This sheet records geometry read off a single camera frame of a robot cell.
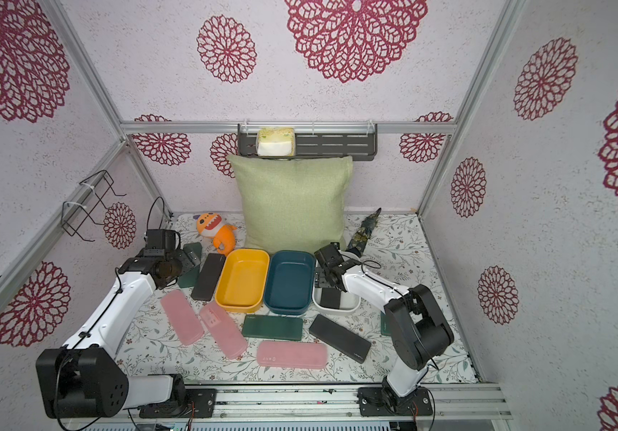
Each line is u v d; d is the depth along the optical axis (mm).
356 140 937
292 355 827
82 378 399
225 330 876
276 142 897
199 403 740
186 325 879
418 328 450
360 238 1128
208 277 983
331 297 922
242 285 948
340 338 857
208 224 1062
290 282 971
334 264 713
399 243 1101
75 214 729
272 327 857
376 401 729
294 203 893
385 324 856
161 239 641
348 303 937
